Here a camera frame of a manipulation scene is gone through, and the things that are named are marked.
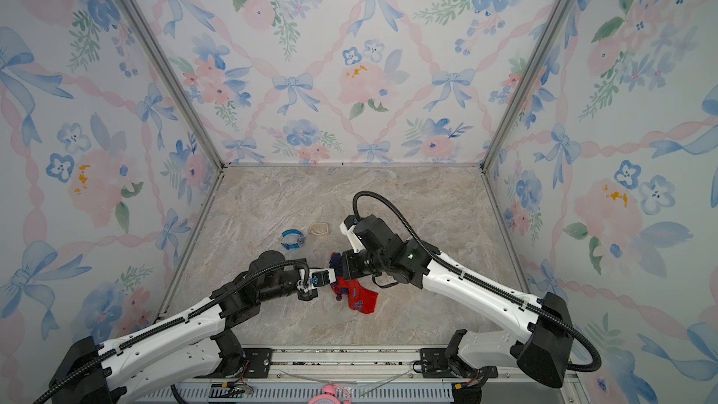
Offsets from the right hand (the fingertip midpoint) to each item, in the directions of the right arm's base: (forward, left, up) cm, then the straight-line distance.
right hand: (337, 266), depth 71 cm
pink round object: (-25, +2, -19) cm, 31 cm away
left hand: (+2, +1, -3) cm, 4 cm away
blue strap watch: (+18, +15, -17) cm, 29 cm away
